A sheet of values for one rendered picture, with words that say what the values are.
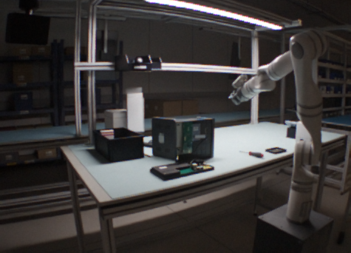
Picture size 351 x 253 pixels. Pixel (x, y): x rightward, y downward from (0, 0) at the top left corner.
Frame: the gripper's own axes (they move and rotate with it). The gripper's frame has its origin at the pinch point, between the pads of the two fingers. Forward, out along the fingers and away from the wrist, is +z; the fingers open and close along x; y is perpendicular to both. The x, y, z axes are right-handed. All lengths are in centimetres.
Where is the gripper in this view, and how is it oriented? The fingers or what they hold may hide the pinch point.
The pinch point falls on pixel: (229, 97)
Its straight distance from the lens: 139.8
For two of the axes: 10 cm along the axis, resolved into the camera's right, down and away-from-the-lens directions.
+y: 6.9, 7.2, 0.0
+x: 6.9, -6.6, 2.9
